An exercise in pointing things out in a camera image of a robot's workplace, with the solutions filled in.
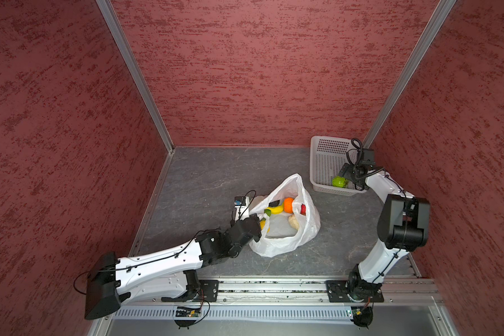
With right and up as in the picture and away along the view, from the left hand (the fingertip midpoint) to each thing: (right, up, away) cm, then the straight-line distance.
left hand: (256, 220), depth 75 cm
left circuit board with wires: (-26, -32, -2) cm, 41 cm away
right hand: (+45, +15, +21) cm, 51 cm away
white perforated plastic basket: (+41, +26, +42) cm, 64 cm away
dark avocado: (+8, +3, +16) cm, 18 cm away
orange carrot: (+14, +3, +15) cm, 21 cm away
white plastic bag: (+9, -8, +4) cm, 13 cm away
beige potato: (+16, -4, +12) cm, 20 cm away
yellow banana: (+9, 0, +18) cm, 20 cm away
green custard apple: (+40, +13, +22) cm, 47 cm away
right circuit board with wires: (+37, -32, -4) cm, 49 cm away
